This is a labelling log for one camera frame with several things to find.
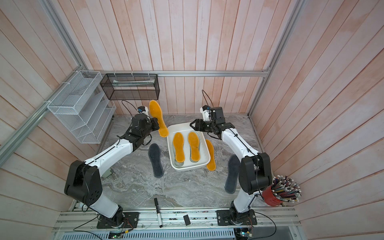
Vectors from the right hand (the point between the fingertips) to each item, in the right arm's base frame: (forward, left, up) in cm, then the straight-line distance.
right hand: (193, 124), depth 87 cm
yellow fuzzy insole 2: (+1, +10, -20) cm, 22 cm away
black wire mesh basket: (+30, +44, +6) cm, 54 cm away
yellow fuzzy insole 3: (+3, 0, -19) cm, 19 cm away
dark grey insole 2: (-16, -26, -22) cm, 37 cm away
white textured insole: (-16, +10, -19) cm, 27 cm away
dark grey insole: (-9, +26, -20) cm, 34 cm away
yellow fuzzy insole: (+2, +22, +7) cm, 23 cm away
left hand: (+1, +21, +2) cm, 21 cm away
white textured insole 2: (-11, +2, -19) cm, 22 cm away
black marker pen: (-44, +17, -19) cm, 51 cm away
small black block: (-46, +3, -21) cm, 51 cm away
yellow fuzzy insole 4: (-17, -11, -20) cm, 29 cm away
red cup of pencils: (-36, -41, -4) cm, 55 cm away
